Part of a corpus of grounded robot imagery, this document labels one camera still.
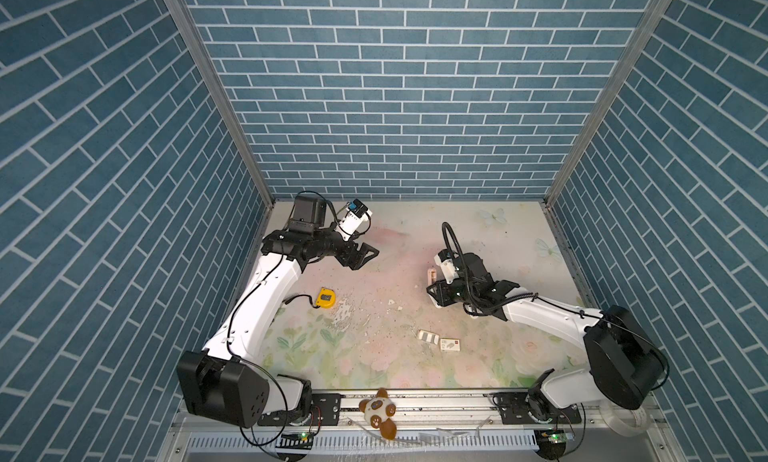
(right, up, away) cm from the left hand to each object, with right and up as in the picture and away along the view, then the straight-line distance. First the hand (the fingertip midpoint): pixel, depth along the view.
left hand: (366, 241), depth 76 cm
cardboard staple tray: (+17, -28, +10) cm, 35 cm away
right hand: (+17, -14, +11) cm, 24 cm away
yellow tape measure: (-14, -18, +15) cm, 28 cm away
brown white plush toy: (+4, -41, -5) cm, 41 cm away
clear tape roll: (+61, -42, -7) cm, 74 cm away
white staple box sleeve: (+23, -29, +7) cm, 38 cm away
